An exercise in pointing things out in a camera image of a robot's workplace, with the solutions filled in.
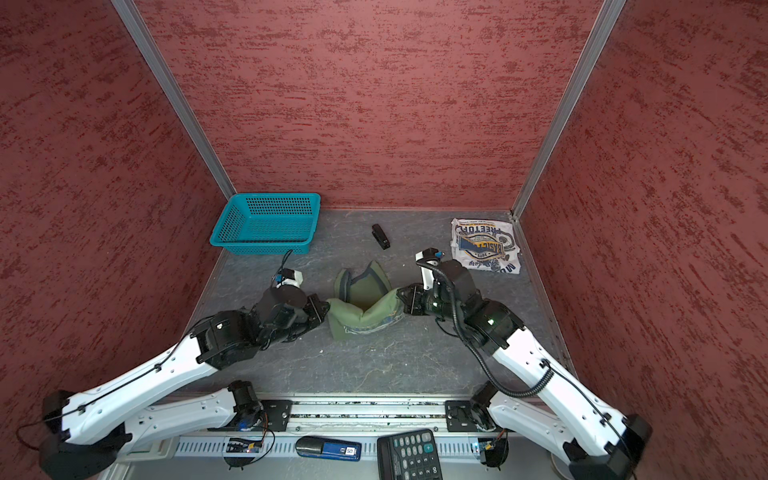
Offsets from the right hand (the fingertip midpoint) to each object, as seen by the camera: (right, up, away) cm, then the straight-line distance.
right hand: (395, 301), depth 69 cm
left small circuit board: (-39, -37, +4) cm, 54 cm away
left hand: (-16, -3, +1) cm, 16 cm away
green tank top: (-7, -1, +3) cm, 8 cm away
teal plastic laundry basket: (-51, +21, +49) cm, 74 cm away
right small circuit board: (+24, -37, +2) cm, 44 cm away
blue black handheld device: (-15, -33, -2) cm, 37 cm away
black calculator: (+3, -36, -2) cm, 36 cm away
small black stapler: (-5, +15, +41) cm, 44 cm away
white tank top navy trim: (+33, +12, +38) cm, 52 cm away
